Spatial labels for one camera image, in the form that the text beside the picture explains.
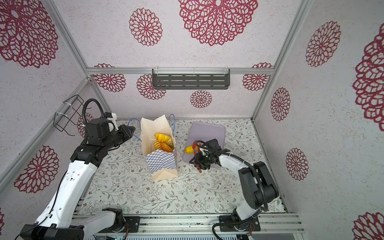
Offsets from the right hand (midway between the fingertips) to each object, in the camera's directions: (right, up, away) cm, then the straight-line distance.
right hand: (191, 161), depth 88 cm
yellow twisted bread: (-1, +6, +12) cm, 13 cm away
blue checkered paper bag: (-15, -1, -8) cm, 17 cm away
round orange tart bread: (-18, +14, +1) cm, 23 cm away
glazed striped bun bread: (-16, +8, +2) cm, 18 cm away
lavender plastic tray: (+10, +17, +27) cm, 34 cm away
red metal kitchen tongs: (+2, +9, +10) cm, 14 cm away
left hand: (-28, +18, -15) cm, 36 cm away
